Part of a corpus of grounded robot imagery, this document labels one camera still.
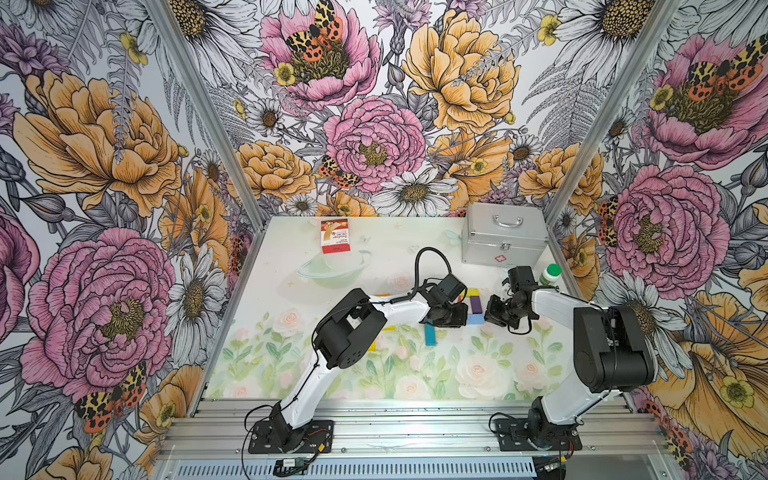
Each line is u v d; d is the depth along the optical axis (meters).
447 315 0.82
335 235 1.12
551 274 0.96
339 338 0.57
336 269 1.10
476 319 0.92
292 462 0.71
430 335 0.91
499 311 0.85
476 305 0.98
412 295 0.68
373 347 0.58
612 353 0.49
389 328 0.61
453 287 0.78
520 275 0.80
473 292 1.02
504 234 1.01
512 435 0.74
